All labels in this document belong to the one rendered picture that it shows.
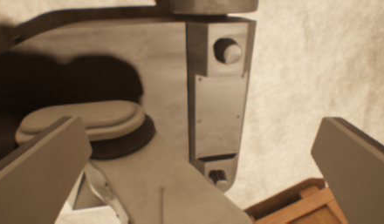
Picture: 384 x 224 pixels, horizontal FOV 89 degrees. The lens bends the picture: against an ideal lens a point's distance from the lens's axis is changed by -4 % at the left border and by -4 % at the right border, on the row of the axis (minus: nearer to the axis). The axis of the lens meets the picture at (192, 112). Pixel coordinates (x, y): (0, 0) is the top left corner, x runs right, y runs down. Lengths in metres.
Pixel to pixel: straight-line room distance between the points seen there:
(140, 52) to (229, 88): 0.21
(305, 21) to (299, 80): 0.20
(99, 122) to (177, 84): 0.21
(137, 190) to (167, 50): 0.28
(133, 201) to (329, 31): 0.76
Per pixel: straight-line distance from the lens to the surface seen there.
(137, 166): 0.32
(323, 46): 0.84
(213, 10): 0.43
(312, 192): 1.28
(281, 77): 0.78
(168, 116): 0.51
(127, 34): 0.45
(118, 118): 0.35
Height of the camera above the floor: 0.61
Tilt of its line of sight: 59 degrees down
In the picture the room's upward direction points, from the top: 161 degrees clockwise
